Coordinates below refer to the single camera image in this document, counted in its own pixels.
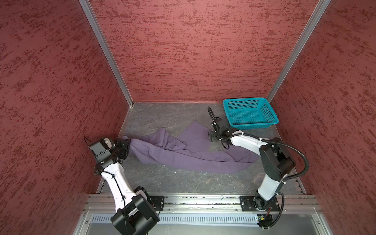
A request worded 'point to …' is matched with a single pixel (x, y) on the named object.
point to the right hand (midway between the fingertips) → (215, 136)
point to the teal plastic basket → (244, 113)
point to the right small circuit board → (264, 220)
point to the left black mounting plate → (157, 201)
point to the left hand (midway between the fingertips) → (132, 141)
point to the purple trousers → (184, 148)
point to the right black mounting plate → (255, 203)
